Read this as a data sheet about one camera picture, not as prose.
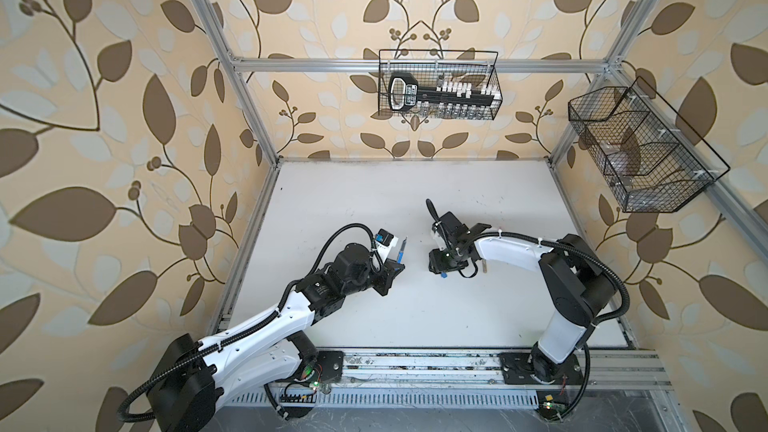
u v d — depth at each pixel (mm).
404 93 831
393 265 747
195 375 402
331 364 753
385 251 684
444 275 903
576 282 474
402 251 753
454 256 695
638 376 737
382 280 680
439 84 806
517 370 725
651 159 731
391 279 724
